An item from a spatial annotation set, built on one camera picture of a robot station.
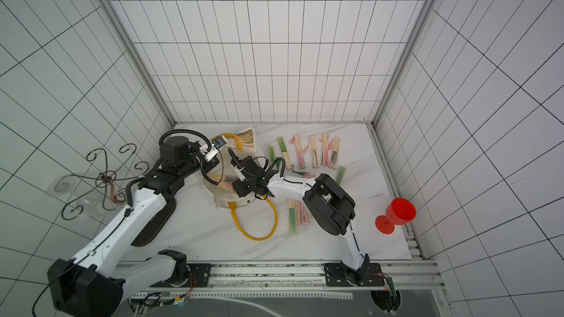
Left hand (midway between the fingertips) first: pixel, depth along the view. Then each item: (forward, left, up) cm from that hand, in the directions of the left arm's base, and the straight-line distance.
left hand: (215, 148), depth 78 cm
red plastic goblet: (-19, -65, -9) cm, 68 cm away
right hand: (0, -7, -19) cm, 20 cm away
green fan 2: (-14, -29, -24) cm, 40 cm away
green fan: (+15, -19, -23) cm, 34 cm away
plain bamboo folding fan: (+14, -40, -24) cm, 49 cm away
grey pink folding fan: (+17, -51, -24) cm, 59 cm away
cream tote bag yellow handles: (-4, -8, +3) cm, 10 cm away
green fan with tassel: (+5, -52, -25) cm, 57 cm away
